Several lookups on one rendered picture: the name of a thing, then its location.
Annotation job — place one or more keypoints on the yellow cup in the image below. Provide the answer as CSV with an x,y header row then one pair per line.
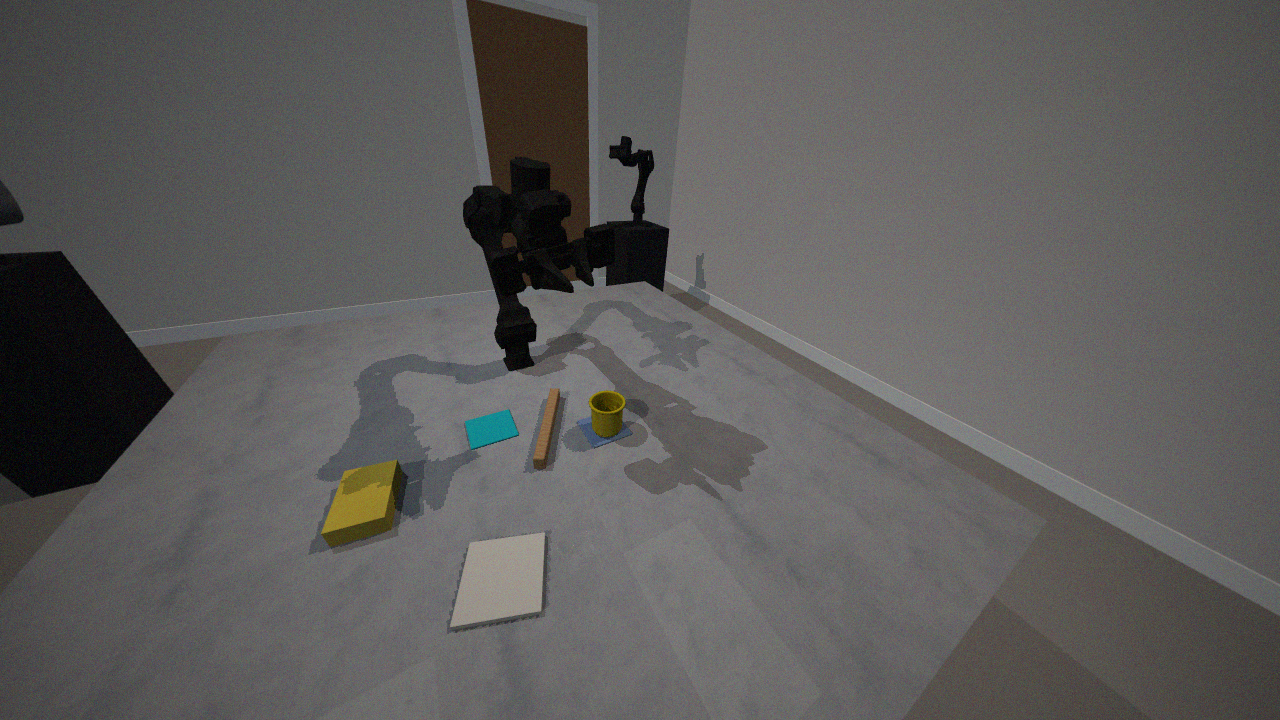
x,y
607,411

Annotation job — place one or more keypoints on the yellow rectangular block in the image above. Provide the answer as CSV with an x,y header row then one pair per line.
x,y
364,504

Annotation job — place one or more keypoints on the brown wooden bar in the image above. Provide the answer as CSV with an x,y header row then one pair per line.
x,y
546,431

